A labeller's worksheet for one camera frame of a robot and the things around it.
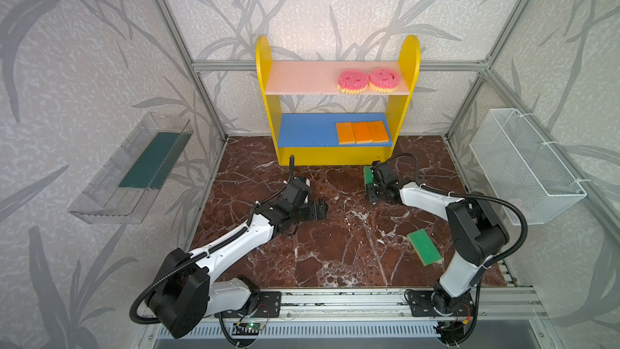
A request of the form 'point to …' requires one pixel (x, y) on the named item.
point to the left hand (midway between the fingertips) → (319, 208)
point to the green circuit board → (253, 325)
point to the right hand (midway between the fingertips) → (373, 188)
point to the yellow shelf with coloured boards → (308, 139)
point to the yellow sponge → (345, 134)
